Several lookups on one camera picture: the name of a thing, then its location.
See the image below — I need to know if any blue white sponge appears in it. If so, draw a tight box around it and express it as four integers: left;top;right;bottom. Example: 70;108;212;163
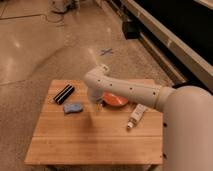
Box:
63;102;83;114

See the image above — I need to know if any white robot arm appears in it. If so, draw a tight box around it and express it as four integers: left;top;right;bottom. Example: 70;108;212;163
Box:
84;65;213;171

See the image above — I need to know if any orange bowl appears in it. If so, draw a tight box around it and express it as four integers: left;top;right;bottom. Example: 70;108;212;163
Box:
103;92;128;107

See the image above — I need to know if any black striped eraser block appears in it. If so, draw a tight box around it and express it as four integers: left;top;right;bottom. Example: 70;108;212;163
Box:
53;84;75;105

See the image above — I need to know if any white tube bottle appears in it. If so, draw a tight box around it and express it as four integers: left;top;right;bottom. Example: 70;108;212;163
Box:
127;104;147;130

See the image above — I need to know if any wooden table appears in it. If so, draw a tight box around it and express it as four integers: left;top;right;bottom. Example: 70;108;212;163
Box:
25;80;162;165

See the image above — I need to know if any black box on floor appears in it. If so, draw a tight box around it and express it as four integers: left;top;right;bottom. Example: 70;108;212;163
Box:
122;22;140;39

